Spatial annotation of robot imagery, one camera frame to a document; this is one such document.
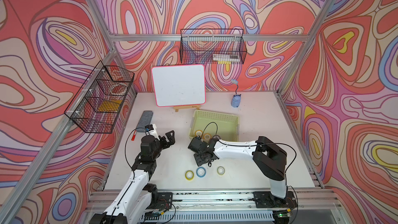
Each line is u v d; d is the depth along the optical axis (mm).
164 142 734
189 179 802
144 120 1015
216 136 955
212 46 959
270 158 498
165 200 721
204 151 651
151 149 629
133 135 957
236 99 1048
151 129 724
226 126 1025
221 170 828
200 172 822
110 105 717
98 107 734
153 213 703
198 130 984
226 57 907
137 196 509
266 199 730
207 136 941
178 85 1017
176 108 1076
